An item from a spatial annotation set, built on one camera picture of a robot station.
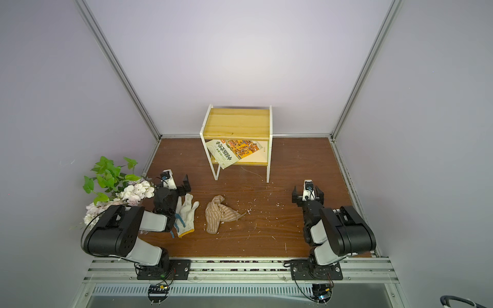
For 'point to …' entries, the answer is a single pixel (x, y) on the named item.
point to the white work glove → (185, 221)
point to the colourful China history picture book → (226, 153)
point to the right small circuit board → (321, 292)
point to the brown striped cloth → (216, 212)
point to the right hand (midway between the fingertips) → (311, 183)
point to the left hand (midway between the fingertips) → (177, 175)
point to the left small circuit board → (157, 292)
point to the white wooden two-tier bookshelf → (237, 137)
